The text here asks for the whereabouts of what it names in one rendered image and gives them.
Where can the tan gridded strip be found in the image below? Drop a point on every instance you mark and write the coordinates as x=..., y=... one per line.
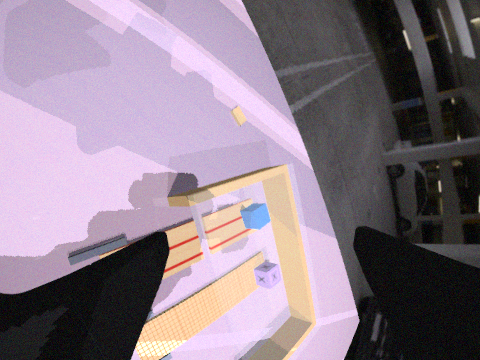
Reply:
x=170, y=328

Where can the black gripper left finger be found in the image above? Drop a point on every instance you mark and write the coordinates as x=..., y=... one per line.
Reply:
x=96, y=313

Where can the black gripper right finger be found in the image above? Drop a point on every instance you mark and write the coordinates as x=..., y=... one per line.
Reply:
x=431, y=302

